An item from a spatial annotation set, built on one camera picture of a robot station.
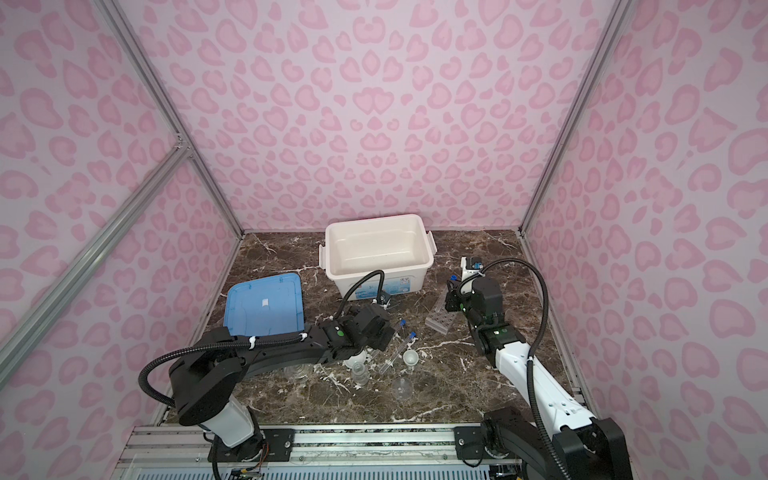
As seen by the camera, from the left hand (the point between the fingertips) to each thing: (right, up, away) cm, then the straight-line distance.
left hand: (380, 317), depth 86 cm
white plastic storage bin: (+5, +21, +19) cm, 29 cm away
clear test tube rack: (+18, -2, +6) cm, 19 cm away
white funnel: (-4, -5, -20) cm, 21 cm away
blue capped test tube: (+10, -7, +6) cm, 13 cm away
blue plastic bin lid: (-38, +1, +12) cm, 39 cm away
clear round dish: (+6, -18, -5) cm, 20 cm away
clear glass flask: (-5, -16, -3) cm, 17 cm away
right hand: (+20, +12, -5) cm, 23 cm away
